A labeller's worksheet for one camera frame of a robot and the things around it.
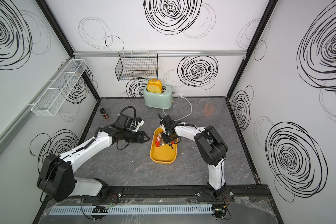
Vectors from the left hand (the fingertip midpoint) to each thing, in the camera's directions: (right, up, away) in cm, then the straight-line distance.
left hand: (146, 139), depth 82 cm
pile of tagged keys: (+7, -4, +11) cm, 14 cm away
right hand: (+12, -3, +12) cm, 17 cm away
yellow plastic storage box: (+11, -10, +4) cm, 15 cm away
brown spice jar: (-34, +16, +17) cm, 41 cm away
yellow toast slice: (+3, +35, +17) cm, 38 cm away
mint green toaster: (+5, +25, +29) cm, 39 cm away
